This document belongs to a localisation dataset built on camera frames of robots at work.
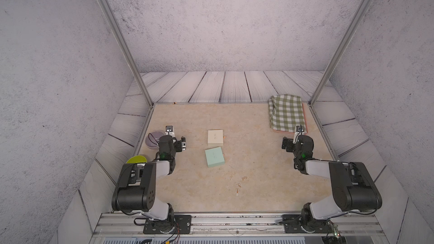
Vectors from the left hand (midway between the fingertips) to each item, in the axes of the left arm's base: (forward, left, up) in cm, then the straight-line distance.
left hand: (175, 136), depth 94 cm
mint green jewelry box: (-11, -21, -5) cm, 24 cm away
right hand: (-2, -66, +1) cm, 66 cm away
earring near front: (-28, -32, -8) cm, 43 cm away
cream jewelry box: (+2, -22, -4) cm, 22 cm away
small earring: (-24, -33, -8) cm, 42 cm away
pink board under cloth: (+13, -79, -6) cm, 80 cm away
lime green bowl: (-11, +19, -4) cm, 23 cm away
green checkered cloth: (+22, -69, -7) cm, 73 cm away
